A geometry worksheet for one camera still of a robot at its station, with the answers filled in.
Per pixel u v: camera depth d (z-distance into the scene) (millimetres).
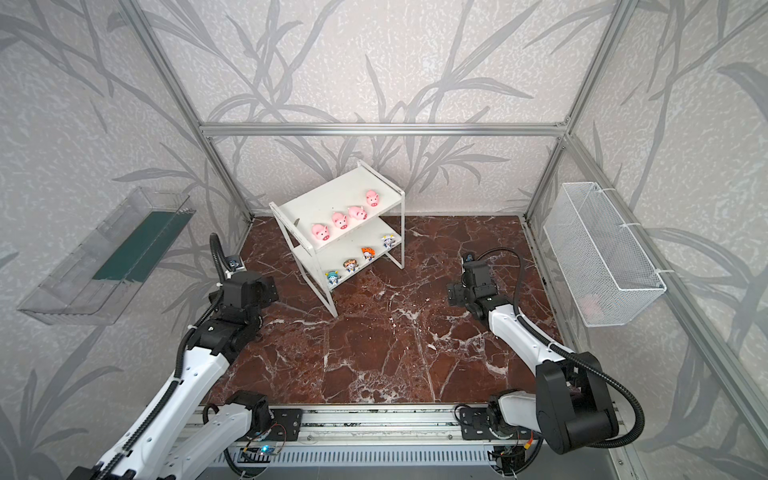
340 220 715
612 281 597
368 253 845
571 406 412
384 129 988
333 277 801
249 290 582
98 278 635
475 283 679
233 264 633
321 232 690
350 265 824
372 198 767
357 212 735
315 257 687
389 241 887
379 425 753
